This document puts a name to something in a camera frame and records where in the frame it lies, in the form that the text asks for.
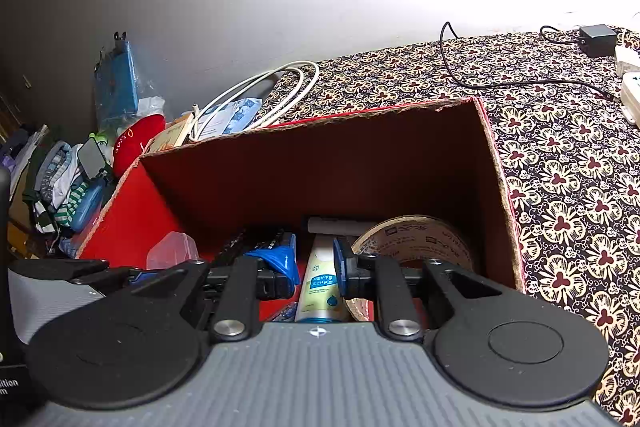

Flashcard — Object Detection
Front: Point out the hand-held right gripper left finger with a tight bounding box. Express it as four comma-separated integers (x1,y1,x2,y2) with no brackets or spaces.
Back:
131,232,301,342

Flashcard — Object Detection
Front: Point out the red plush cushion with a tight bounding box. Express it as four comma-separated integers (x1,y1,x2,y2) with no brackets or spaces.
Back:
112,114,167,178

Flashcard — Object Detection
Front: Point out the white hand cream tube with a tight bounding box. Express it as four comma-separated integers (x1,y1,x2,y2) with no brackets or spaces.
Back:
294,216,362,324

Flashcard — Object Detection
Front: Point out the small black-framed mirror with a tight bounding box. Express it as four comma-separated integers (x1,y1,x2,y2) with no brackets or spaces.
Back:
77,138,107,178

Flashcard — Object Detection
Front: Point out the blue white paper packet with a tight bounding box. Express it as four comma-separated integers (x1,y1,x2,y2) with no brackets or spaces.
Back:
197,97,263,138

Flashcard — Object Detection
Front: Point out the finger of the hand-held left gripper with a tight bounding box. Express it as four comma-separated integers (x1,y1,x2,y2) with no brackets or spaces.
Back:
9,258,152,295

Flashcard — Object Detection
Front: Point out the black cable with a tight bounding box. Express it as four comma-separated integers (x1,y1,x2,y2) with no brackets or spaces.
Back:
440,21,618,102

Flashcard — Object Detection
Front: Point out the printed white tape roll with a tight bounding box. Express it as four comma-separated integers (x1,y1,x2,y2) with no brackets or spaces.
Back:
345,214,476,323

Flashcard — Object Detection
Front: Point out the black key fob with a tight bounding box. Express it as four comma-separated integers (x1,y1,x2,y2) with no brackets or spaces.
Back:
215,227,298,260

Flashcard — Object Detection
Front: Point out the coiled white cable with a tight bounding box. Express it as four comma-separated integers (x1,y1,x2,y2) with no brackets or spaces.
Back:
190,59,321,142

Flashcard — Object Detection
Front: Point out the striped cloth pile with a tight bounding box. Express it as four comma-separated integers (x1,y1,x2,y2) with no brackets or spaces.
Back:
22,141,83,233

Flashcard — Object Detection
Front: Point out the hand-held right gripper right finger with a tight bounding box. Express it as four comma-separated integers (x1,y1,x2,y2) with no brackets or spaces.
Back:
332,236,505,342

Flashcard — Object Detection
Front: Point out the clear plastic box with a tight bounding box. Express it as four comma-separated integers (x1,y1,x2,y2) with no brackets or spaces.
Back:
146,231,200,270

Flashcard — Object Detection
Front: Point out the white charger with cable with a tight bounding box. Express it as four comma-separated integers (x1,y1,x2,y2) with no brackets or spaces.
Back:
614,44,640,75

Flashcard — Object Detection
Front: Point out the blue oval case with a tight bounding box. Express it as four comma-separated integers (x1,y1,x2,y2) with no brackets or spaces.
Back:
67,182,106,233

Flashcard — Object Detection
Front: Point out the blue packet in plastic bag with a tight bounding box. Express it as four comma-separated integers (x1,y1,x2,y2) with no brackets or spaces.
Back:
94,32,141,128

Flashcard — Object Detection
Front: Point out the white purple paper pile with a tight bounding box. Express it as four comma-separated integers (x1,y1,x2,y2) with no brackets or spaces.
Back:
0,124,48,198

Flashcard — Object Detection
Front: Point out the black power adapter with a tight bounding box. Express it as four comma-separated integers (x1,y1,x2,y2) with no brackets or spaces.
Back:
579,24,618,58

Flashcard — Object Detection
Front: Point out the red cardboard box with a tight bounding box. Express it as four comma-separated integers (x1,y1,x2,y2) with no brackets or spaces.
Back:
75,96,526,323

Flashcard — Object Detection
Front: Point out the floral patterned cloth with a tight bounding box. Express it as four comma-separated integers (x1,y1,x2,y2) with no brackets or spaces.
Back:
260,24,640,425

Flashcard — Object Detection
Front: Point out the white power strip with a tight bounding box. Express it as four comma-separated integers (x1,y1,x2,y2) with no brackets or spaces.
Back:
620,74,640,128

